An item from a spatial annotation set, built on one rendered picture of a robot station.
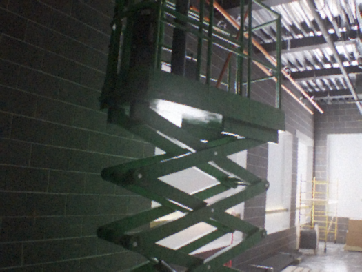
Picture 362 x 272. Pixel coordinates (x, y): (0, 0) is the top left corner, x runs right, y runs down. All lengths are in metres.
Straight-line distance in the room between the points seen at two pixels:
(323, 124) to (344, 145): 0.97
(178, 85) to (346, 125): 9.63
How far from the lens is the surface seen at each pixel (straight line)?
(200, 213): 2.54
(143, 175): 2.21
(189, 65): 3.18
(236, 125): 2.77
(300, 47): 6.82
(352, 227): 10.13
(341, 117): 11.67
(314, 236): 8.76
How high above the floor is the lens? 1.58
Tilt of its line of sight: 8 degrees up
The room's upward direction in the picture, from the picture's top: 4 degrees clockwise
